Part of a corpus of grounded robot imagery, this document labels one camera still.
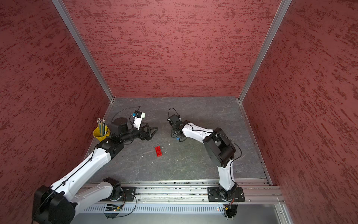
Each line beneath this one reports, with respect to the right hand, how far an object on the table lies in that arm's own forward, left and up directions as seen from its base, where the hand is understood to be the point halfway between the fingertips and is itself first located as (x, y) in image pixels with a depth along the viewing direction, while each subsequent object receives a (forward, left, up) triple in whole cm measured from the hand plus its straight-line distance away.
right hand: (177, 135), depth 95 cm
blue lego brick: (-5, -1, +5) cm, 8 cm away
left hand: (-6, +13, +19) cm, 24 cm away
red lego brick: (-11, +12, -1) cm, 17 cm away
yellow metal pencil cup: (-1, +54, +6) cm, 54 cm away
